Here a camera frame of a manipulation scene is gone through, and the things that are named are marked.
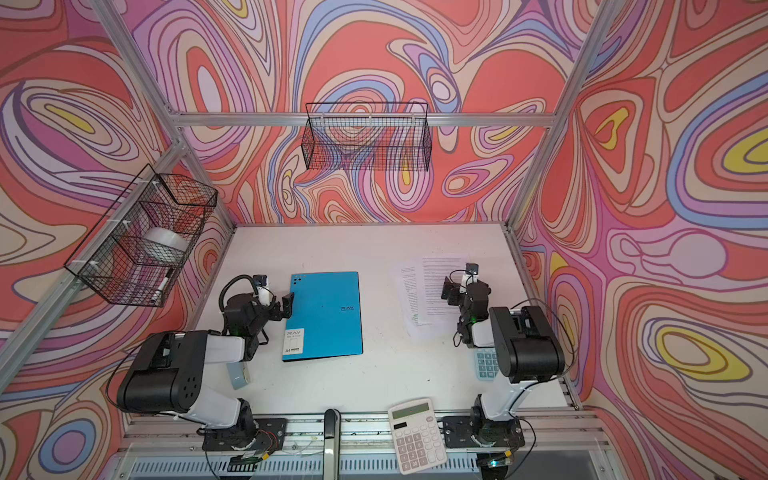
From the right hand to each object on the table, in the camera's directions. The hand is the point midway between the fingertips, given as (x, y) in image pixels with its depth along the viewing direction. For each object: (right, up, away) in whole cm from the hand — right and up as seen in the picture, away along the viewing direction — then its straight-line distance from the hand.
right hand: (462, 283), depth 97 cm
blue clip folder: (-44, -11, -4) cm, 45 cm away
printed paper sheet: (-8, +4, +6) cm, 11 cm away
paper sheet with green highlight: (-16, 0, +5) cm, 17 cm away
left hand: (-59, -2, -4) cm, 59 cm away
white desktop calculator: (-17, -35, -25) cm, 46 cm away
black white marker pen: (-80, +1, -25) cm, 84 cm away
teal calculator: (+4, -21, -13) cm, 25 cm away
